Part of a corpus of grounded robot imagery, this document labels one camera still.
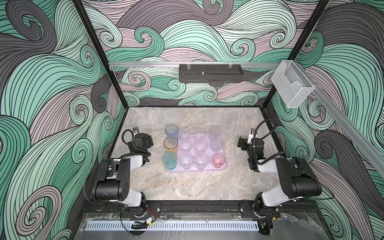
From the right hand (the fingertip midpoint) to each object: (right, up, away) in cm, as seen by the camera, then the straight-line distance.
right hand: (249, 137), depth 93 cm
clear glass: (-42, +2, +8) cm, 42 cm away
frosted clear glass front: (-31, -13, -5) cm, 34 cm away
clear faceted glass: (-41, -5, +1) cm, 42 cm away
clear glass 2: (-31, +1, +5) cm, 32 cm away
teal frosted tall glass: (-50, -12, -10) cm, 52 cm away
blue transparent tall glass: (-50, +4, +2) cm, 50 cm away
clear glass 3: (-31, -6, -1) cm, 32 cm away
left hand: (-70, 0, 0) cm, 70 cm away
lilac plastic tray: (-31, -10, 0) cm, 32 cm away
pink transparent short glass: (-20, -14, -4) cm, 25 cm away
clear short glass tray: (-21, -6, +3) cm, 22 cm away
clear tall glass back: (-40, -14, -3) cm, 43 cm away
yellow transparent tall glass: (-50, -4, -3) cm, 50 cm away
